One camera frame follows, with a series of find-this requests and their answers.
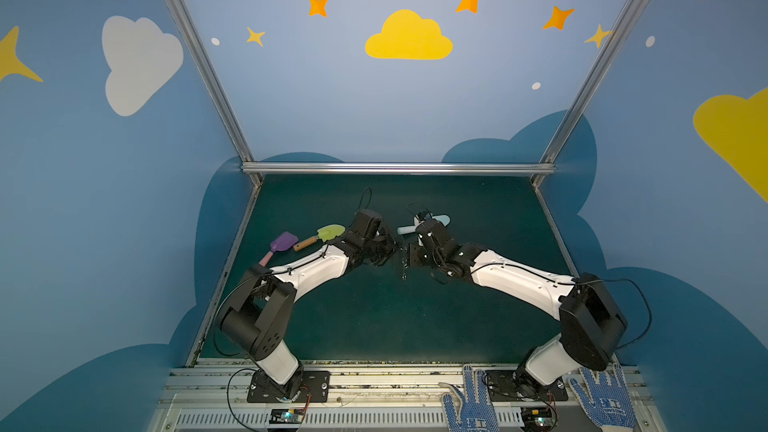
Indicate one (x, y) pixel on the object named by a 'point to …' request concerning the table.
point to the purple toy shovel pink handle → (284, 241)
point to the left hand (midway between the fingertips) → (410, 244)
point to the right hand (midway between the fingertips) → (410, 246)
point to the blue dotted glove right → (610, 406)
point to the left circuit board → (286, 415)
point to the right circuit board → (538, 418)
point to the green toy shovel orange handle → (325, 233)
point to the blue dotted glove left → (477, 413)
